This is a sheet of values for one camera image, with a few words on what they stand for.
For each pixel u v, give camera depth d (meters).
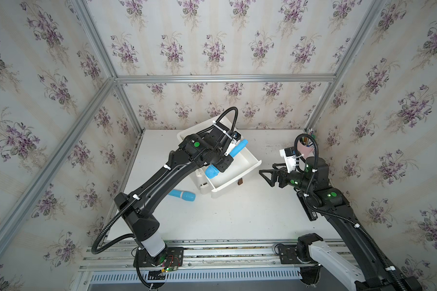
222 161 0.63
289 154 0.63
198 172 0.48
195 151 0.45
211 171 0.66
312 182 0.55
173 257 0.72
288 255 0.73
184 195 0.88
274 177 0.64
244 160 0.86
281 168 0.63
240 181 0.75
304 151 1.00
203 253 0.75
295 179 0.62
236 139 0.62
